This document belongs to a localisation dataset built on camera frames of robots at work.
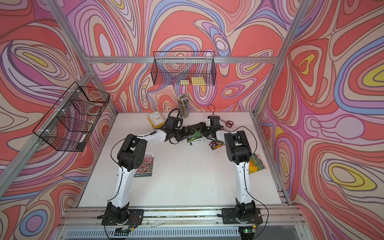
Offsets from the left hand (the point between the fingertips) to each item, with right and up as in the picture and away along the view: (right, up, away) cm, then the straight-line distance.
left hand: (193, 134), depth 101 cm
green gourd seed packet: (+1, -3, +2) cm, 4 cm away
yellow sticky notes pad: (+3, +34, -10) cm, 36 cm away
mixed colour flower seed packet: (+16, -6, 0) cm, 17 cm away
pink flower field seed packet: (-28, -20, -12) cm, 37 cm away
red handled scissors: (+27, +8, +10) cm, 30 cm away
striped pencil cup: (-7, +23, +3) cm, 25 cm away
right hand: (+2, +2, +6) cm, 7 cm away
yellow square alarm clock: (-28, +11, +11) cm, 32 cm away
